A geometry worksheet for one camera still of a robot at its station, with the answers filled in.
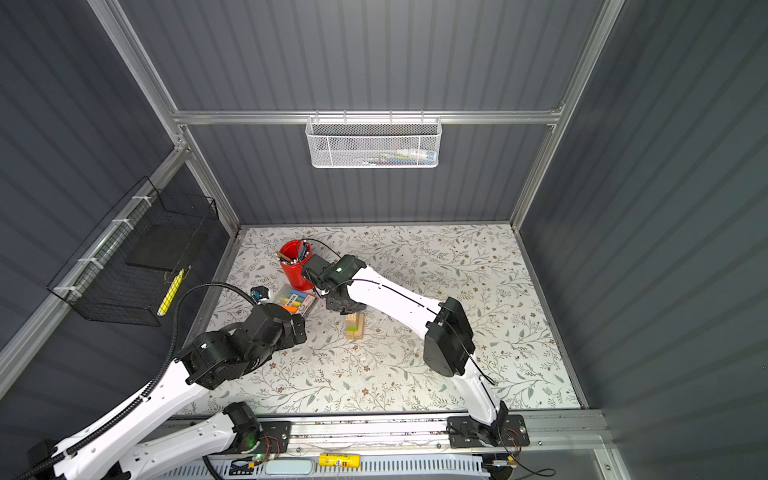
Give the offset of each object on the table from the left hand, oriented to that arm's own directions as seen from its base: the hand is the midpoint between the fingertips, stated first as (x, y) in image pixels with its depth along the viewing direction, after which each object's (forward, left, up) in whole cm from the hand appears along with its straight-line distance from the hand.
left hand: (291, 325), depth 73 cm
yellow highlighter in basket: (+5, +26, +9) cm, 28 cm away
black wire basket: (+12, +39, +10) cm, 42 cm away
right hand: (+8, -13, -6) cm, 16 cm away
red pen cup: (+29, +5, -7) cm, 30 cm away
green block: (+6, -14, -15) cm, 21 cm away
